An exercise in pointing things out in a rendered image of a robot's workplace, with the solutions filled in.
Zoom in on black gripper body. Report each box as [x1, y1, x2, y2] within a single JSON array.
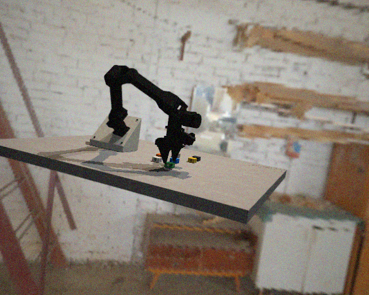
[[155, 124, 187, 148]]

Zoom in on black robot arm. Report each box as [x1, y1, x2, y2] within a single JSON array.
[[104, 65, 202, 146]]

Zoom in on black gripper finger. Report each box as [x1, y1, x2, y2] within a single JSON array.
[[157, 145, 173, 163], [171, 144, 185, 161]]

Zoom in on green block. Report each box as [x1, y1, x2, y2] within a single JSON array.
[[164, 162, 175, 168]]

